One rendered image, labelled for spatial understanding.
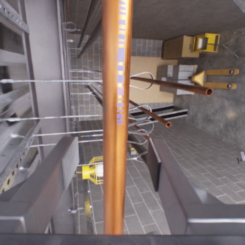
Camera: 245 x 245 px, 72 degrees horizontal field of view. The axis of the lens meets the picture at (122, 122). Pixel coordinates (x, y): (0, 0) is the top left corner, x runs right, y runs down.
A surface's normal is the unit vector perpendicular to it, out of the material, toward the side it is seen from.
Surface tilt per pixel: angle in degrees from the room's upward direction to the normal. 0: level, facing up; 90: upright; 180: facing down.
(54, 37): 90
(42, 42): 90
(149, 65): 90
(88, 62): 90
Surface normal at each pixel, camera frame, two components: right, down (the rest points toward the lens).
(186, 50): 0.27, 0.27
